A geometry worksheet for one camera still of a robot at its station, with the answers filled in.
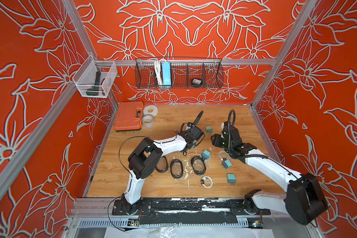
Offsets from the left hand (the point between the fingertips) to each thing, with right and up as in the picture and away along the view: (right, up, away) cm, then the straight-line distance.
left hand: (188, 138), depth 95 cm
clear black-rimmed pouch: (-8, -17, -9) cm, 20 cm away
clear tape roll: (-29, +11, +14) cm, 34 cm away
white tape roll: (-29, +20, +23) cm, 42 cm away
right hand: (+13, +2, -10) cm, 16 cm away
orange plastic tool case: (-45, +15, +18) cm, 51 cm away
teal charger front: (+23, -20, -14) cm, 34 cm away
